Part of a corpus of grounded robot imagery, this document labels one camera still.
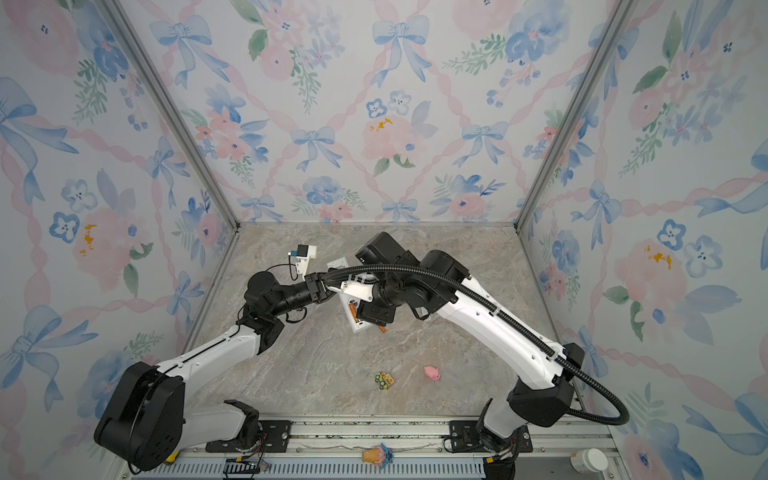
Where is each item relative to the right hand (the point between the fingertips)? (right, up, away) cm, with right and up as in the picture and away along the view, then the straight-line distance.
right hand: (365, 292), depth 66 cm
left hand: (-4, +3, +5) cm, 6 cm away
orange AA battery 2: (+3, -15, +27) cm, 31 cm away
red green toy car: (+4, -25, +15) cm, 30 cm away
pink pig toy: (+17, -24, +16) cm, 34 cm away
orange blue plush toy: (+3, -38, +3) cm, 38 cm away
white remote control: (-5, -2, +5) cm, 7 cm away
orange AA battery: (-3, -5, +4) cm, 7 cm away
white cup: (+49, -37, -1) cm, 61 cm away
